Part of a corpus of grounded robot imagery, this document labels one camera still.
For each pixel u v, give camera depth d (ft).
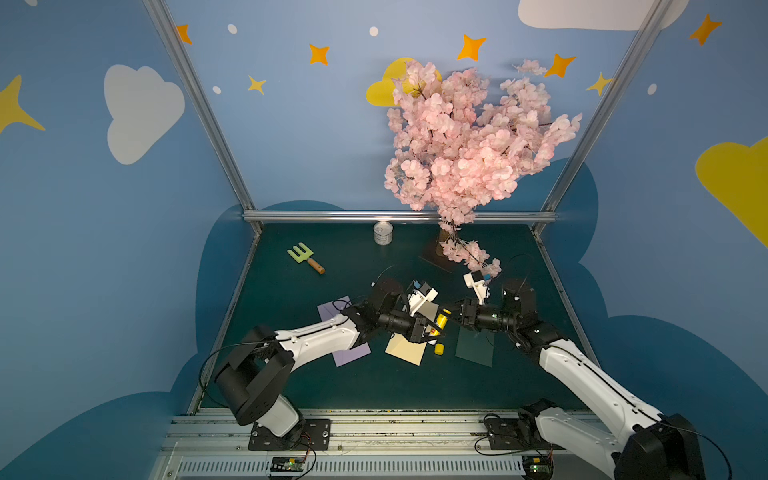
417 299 2.38
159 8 2.22
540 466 2.40
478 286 2.40
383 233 3.76
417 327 2.26
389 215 3.86
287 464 2.35
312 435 2.42
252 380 1.43
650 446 1.29
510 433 2.45
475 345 2.92
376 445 2.40
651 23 2.32
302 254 3.71
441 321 2.40
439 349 2.89
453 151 2.44
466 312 2.25
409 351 2.90
